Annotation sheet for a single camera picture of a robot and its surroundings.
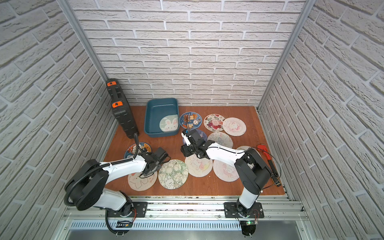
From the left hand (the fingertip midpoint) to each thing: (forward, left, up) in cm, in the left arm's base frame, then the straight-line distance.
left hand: (157, 165), depth 89 cm
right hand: (+8, -18, +8) cm, 21 cm away
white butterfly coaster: (+19, -42, +2) cm, 46 cm away
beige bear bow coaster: (-11, +7, 0) cm, 13 cm away
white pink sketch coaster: (+29, -53, +2) cm, 60 cm away
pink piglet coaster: (-4, -41, +1) cm, 42 cm away
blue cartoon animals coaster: (+36, -20, +1) cm, 41 cm away
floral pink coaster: (+33, -38, +2) cm, 50 cm away
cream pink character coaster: (-2, -25, +1) cm, 25 cm away
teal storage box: (+37, +2, +3) cm, 37 cm away
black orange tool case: (+22, +19, +27) cm, 40 cm away
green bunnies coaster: (-6, -11, +1) cm, 12 cm away
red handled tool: (+12, -71, -1) cm, 72 cm away
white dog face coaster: (+11, -55, +2) cm, 57 cm away
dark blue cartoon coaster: (+9, +19, 0) cm, 21 cm away
